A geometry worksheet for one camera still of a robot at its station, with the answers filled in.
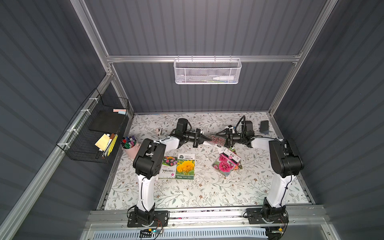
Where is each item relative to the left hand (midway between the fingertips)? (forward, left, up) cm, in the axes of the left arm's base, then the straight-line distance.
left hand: (211, 142), depth 81 cm
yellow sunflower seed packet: (-6, +15, -18) cm, 24 cm away
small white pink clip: (+22, +36, -16) cm, 45 cm away
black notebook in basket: (+7, +55, +10) cm, 56 cm away
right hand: (+5, -4, -5) cm, 8 cm away
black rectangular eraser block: (+23, -42, -15) cm, 50 cm away
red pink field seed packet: (+5, -6, -5) cm, 9 cm away
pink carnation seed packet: (-3, -12, -18) cm, 22 cm away
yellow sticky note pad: (-6, +52, +10) cm, 54 cm away
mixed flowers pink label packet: (-7, +25, -18) cm, 32 cm away
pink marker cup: (+2, +47, -6) cm, 47 cm away
